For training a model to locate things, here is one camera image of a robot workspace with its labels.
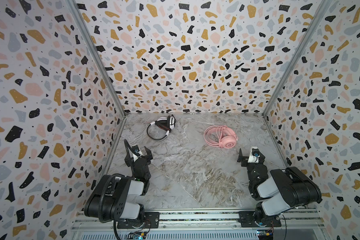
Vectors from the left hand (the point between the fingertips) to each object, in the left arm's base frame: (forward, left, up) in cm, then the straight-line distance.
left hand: (136, 148), depth 85 cm
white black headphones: (+24, -19, -6) cm, 31 cm away
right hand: (-1, -65, +1) cm, 65 cm away
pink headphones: (+9, -56, -6) cm, 57 cm away
